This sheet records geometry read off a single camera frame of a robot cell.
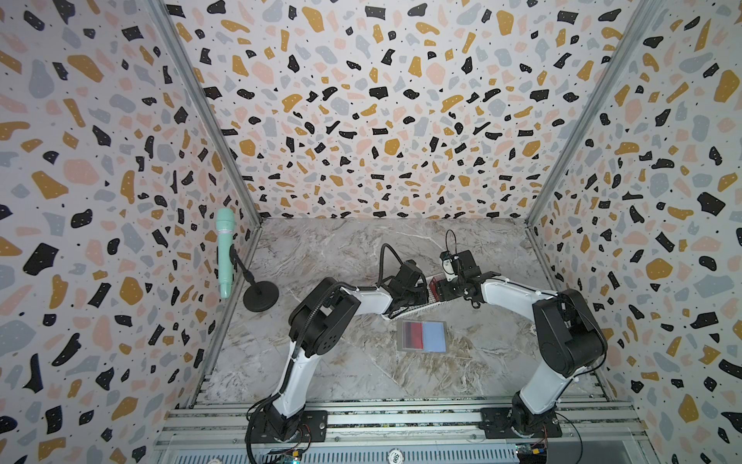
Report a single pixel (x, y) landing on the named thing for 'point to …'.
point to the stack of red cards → (433, 285)
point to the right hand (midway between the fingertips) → (451, 284)
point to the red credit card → (413, 335)
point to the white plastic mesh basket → (422, 306)
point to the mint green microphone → (225, 227)
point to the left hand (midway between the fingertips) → (439, 294)
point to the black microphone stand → (260, 297)
